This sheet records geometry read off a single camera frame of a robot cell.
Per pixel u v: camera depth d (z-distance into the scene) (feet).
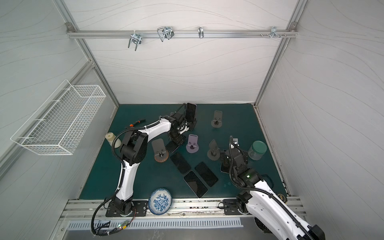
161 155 2.97
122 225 2.25
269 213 1.84
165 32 2.51
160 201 2.47
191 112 3.26
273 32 2.51
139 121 3.54
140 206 2.42
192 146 3.03
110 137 2.90
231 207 2.41
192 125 3.54
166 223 2.31
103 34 2.51
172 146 3.21
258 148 2.77
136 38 2.60
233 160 1.90
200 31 2.39
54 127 2.17
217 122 3.59
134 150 1.85
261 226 2.26
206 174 2.95
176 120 2.52
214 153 2.90
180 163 2.98
